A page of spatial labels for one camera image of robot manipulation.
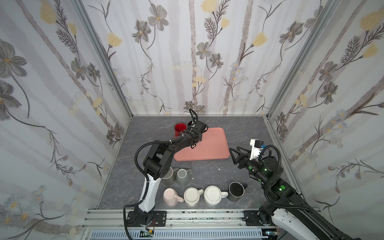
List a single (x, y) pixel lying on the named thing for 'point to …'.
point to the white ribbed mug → (213, 195)
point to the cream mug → (191, 195)
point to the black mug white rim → (236, 191)
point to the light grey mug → (182, 177)
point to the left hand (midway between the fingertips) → (193, 130)
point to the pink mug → (170, 198)
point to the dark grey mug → (169, 179)
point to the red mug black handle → (179, 128)
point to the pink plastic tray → (213, 145)
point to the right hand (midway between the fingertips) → (232, 147)
